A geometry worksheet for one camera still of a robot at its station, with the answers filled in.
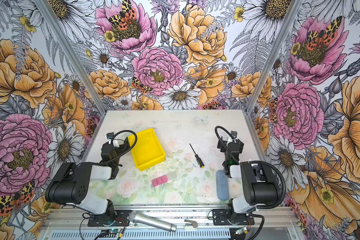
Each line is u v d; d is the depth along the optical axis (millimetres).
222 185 829
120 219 730
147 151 990
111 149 741
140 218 719
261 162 514
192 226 703
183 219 751
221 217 739
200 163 919
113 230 712
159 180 857
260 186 453
